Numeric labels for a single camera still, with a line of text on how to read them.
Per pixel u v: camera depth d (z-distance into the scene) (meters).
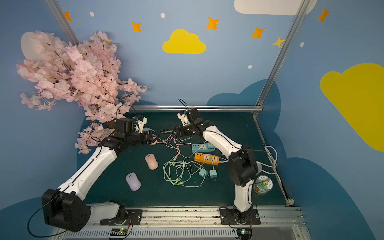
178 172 0.90
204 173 0.86
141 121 0.73
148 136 0.70
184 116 0.79
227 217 0.74
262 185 0.77
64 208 0.39
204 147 0.99
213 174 0.88
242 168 0.49
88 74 0.60
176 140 1.03
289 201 0.84
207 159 0.93
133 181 0.84
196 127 0.68
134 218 0.74
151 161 0.92
